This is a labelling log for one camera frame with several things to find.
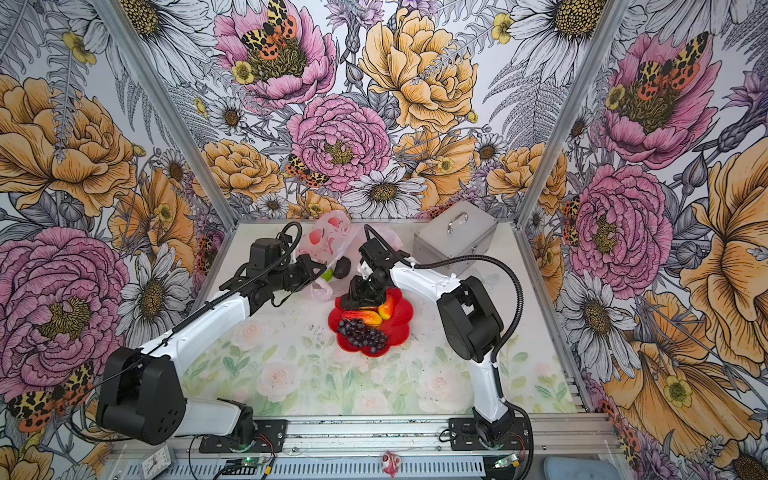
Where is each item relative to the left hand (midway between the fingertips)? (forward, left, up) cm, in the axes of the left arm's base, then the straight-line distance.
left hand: (327, 274), depth 84 cm
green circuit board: (-42, -46, -17) cm, 64 cm away
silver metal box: (+19, -42, -3) cm, 46 cm away
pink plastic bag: (+17, +2, -3) cm, 17 cm away
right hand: (-5, -7, -10) cm, 13 cm away
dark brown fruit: (+12, -2, -13) cm, 18 cm away
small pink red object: (-42, -17, -13) cm, 47 cm away
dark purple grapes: (-12, -9, -14) cm, 21 cm away
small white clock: (-41, +36, -15) cm, 57 cm away
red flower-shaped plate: (-8, -19, -17) cm, 27 cm away
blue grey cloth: (-44, -59, -13) cm, 75 cm away
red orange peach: (-3, -16, -14) cm, 22 cm away
